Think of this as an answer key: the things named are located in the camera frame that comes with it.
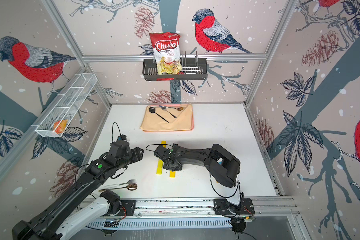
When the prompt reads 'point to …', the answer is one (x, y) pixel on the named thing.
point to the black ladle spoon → (152, 110)
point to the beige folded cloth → (152, 122)
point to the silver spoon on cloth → (164, 108)
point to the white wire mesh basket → (55, 119)
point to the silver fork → (131, 181)
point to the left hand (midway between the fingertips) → (142, 149)
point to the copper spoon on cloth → (178, 108)
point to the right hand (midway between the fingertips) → (170, 167)
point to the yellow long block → (172, 174)
